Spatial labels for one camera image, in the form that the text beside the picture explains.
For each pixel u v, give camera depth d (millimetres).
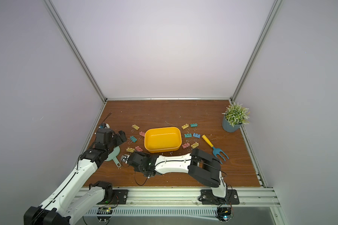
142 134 967
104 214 712
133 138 948
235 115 879
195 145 918
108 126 740
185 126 1026
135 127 1009
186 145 916
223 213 683
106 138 623
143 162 607
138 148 898
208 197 720
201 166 502
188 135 953
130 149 897
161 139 946
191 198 744
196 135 946
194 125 1034
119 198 726
